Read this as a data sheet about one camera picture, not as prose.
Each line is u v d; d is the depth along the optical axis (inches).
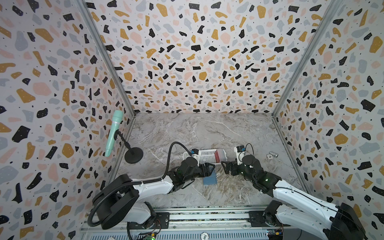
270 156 38.5
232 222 29.2
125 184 17.7
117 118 29.2
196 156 30.1
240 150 27.9
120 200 16.3
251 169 23.9
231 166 28.3
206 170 28.7
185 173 25.0
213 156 38.4
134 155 38.2
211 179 33.7
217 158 36.3
